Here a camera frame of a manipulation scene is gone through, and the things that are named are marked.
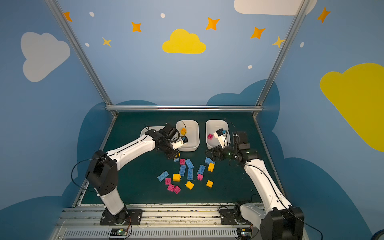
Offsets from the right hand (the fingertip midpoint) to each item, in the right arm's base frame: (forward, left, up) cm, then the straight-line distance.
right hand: (212, 148), depth 79 cm
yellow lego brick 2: (-10, +20, -18) cm, 28 cm away
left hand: (+2, +22, -9) cm, 23 cm away
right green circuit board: (-34, -16, -20) cm, 43 cm away
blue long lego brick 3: (-8, +12, -18) cm, 23 cm away
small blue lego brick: (+1, +22, -17) cm, 27 cm away
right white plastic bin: (+30, -1, -16) cm, 34 cm away
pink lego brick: (0, +17, -17) cm, 25 cm away
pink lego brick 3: (-9, +6, -17) cm, 20 cm away
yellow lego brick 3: (-14, +12, -18) cm, 26 cm away
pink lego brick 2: (-13, +25, -17) cm, 33 cm away
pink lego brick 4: (-16, +22, -17) cm, 32 cm away
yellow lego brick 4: (-12, 0, -19) cm, 23 cm away
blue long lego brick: (0, +13, -18) cm, 22 cm away
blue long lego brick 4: (-4, +5, -18) cm, 19 cm away
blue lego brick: (+2, 0, -17) cm, 18 cm away
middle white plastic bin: (+28, +14, -19) cm, 36 cm away
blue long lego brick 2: (-6, +17, -17) cm, 25 cm away
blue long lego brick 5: (-9, +28, -18) cm, 35 cm away
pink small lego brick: (+20, 0, -17) cm, 26 cm away
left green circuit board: (-38, +45, -19) cm, 62 cm away
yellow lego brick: (-2, -1, -18) cm, 18 cm away
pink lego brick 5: (-17, +19, -17) cm, 31 cm away
